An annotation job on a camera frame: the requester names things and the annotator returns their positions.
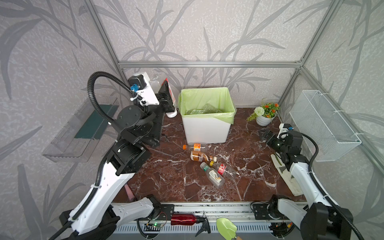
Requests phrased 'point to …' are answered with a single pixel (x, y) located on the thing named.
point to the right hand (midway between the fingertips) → (264, 129)
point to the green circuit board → (154, 225)
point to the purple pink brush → (129, 192)
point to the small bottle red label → (224, 169)
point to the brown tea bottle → (200, 156)
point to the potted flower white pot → (264, 114)
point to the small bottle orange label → (196, 146)
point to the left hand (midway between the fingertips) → (166, 78)
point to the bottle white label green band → (215, 178)
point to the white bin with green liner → (207, 114)
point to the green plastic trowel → (227, 229)
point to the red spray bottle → (177, 219)
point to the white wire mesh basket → (316, 116)
